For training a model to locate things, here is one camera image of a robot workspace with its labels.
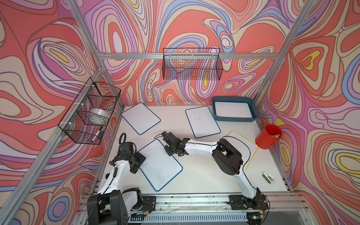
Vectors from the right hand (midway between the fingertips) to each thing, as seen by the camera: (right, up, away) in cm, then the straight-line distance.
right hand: (170, 150), depth 95 cm
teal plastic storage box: (+59, +38, +24) cm, 75 cm away
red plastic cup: (+61, +11, -11) cm, 63 cm away
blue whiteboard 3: (+24, +19, +14) cm, 34 cm away
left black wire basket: (-44, +21, -21) cm, 53 cm away
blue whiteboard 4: (-6, -9, -9) cm, 14 cm away
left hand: (-16, -5, -9) cm, 19 cm away
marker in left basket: (-37, +14, -23) cm, 46 cm away
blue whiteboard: (+55, +29, +20) cm, 65 cm away
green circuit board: (-16, -30, -23) cm, 41 cm away
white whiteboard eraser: (+59, -13, -15) cm, 62 cm away
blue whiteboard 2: (-27, +22, +20) cm, 40 cm away
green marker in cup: (+68, +11, -9) cm, 69 cm away
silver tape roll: (-35, +25, -22) cm, 48 cm away
